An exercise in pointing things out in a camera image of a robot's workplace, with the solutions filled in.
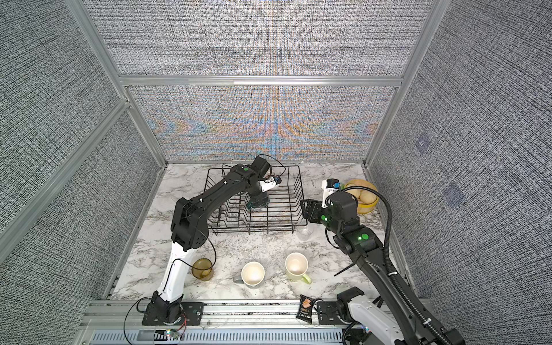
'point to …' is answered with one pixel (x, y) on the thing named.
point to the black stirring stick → (344, 269)
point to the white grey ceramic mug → (252, 274)
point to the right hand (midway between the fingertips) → (308, 197)
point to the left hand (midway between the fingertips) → (263, 191)
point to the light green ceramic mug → (296, 265)
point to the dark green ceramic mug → (249, 205)
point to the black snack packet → (305, 308)
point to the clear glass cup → (305, 232)
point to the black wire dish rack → (285, 208)
